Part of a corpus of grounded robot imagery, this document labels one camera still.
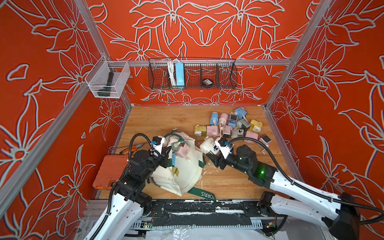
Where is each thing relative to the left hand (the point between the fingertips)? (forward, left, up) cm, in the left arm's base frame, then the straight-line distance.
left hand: (170, 146), depth 72 cm
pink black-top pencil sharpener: (+16, -56, -14) cm, 59 cm away
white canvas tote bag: (-5, -10, -21) cm, 24 cm away
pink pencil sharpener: (+32, -31, -15) cm, 47 cm away
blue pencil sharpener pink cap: (+31, -25, -15) cm, 42 cm away
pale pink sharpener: (+21, -48, -16) cm, 55 cm away
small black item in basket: (+45, -18, +7) cm, 49 cm away
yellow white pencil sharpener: (+31, -55, -18) cm, 66 cm away
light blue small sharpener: (+34, -38, -18) cm, 54 cm away
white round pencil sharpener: (+32, -45, -17) cm, 58 cm away
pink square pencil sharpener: (+23, -23, -16) cm, 36 cm away
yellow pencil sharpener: (+25, -17, -17) cm, 34 cm away
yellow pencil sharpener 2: (-6, -2, -17) cm, 18 cm away
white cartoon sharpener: (0, -19, +3) cm, 19 cm away
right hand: (+1, -20, 0) cm, 20 cm away
